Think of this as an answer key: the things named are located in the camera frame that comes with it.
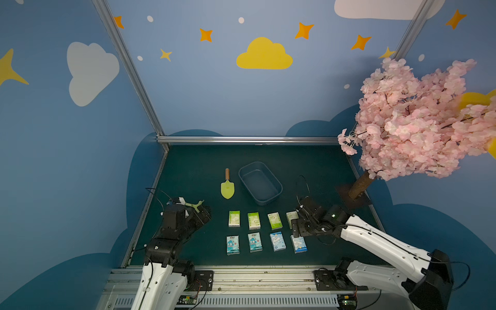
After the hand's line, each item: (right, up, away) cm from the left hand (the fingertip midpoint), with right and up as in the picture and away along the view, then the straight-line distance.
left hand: (203, 210), depth 77 cm
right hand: (+42, -6, +2) cm, 42 cm away
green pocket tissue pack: (+12, -6, +13) cm, 18 cm away
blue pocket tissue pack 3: (+31, -15, +5) cm, 35 cm away
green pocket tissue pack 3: (+30, -8, +11) cm, 33 cm away
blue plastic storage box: (+25, +9, +26) cm, 37 cm away
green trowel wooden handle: (+7, +6, +25) cm, 26 cm away
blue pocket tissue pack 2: (+21, -15, +5) cm, 26 cm away
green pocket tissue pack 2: (+21, -8, +11) cm, 25 cm away
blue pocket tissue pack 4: (+40, -16, +5) cm, 43 cm away
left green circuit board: (-5, -33, -5) cm, 33 cm away
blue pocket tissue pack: (+11, -16, +5) cm, 20 cm away
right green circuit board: (+56, -34, -4) cm, 66 cm away
